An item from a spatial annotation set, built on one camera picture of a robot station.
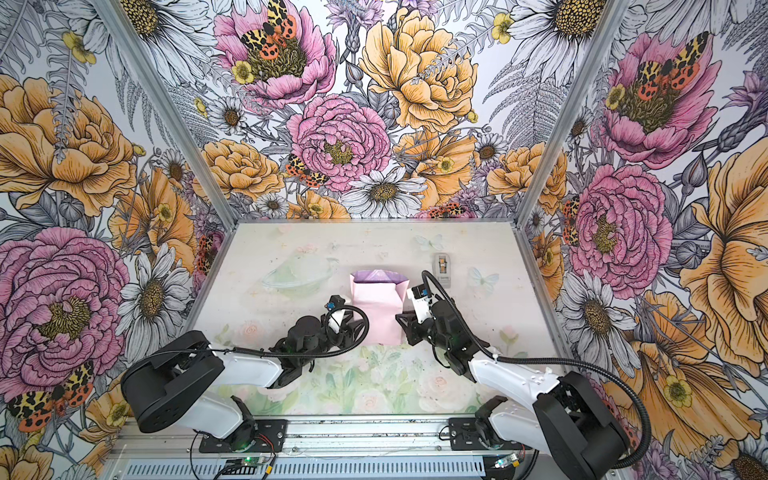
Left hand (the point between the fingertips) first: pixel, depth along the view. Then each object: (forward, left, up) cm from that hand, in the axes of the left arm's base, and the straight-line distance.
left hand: (360, 323), depth 87 cm
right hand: (-2, -11, +2) cm, 11 cm away
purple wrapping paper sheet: (+3, -6, +11) cm, 13 cm away
